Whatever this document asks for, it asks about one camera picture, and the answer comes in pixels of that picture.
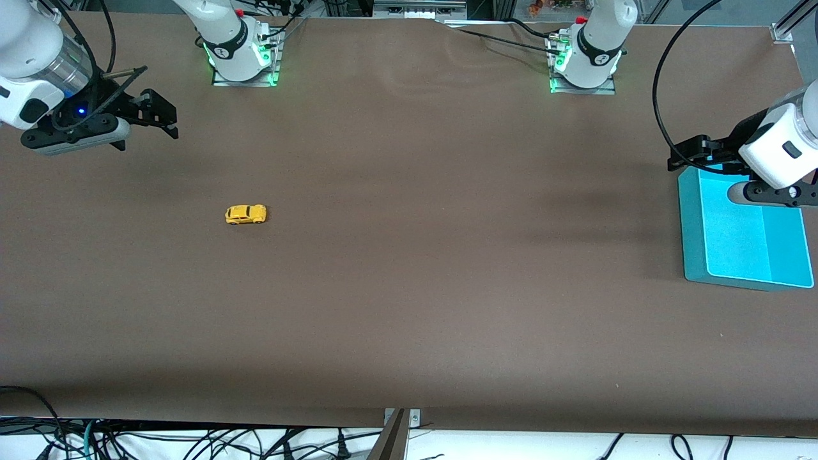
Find grey camera stand pole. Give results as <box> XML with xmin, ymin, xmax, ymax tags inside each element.
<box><xmin>366</xmin><ymin>409</ymin><xmax>410</xmax><ymax>460</ymax></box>

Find thick black arched cable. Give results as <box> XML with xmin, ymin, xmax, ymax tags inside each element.
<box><xmin>0</xmin><ymin>385</ymin><xmax>65</xmax><ymax>460</ymax></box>

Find yellow beetle toy car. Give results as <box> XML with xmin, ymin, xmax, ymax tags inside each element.
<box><xmin>224</xmin><ymin>204</ymin><xmax>268</xmax><ymax>226</ymax></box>

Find white power strip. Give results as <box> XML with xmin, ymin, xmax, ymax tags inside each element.
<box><xmin>373</xmin><ymin>0</ymin><xmax>468</xmax><ymax>20</ymax></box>

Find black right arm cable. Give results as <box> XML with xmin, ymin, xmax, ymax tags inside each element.
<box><xmin>54</xmin><ymin>0</ymin><xmax>151</xmax><ymax>128</ymax></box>

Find aluminium frame profile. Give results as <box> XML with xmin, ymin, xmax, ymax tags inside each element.
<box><xmin>776</xmin><ymin>0</ymin><xmax>818</xmax><ymax>38</ymax></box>

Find black base connector cables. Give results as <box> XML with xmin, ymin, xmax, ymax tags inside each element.
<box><xmin>259</xmin><ymin>0</ymin><xmax>309</xmax><ymax>49</ymax></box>

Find short black table cable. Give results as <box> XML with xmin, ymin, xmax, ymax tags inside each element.
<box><xmin>508</xmin><ymin>17</ymin><xmax>555</xmax><ymax>39</ymax></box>

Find long black table cable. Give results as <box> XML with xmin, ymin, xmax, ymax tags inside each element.
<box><xmin>441</xmin><ymin>23</ymin><xmax>566</xmax><ymax>58</ymax></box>

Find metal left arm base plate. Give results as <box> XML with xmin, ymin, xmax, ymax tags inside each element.
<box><xmin>548</xmin><ymin>33</ymin><xmax>618</xmax><ymax>96</ymax></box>

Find teal plastic bin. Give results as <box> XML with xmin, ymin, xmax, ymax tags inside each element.
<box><xmin>677</xmin><ymin>163</ymin><xmax>815</xmax><ymax>293</ymax></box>

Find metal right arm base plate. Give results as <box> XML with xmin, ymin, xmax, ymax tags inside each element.
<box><xmin>211</xmin><ymin>29</ymin><xmax>282</xmax><ymax>88</ymax></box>

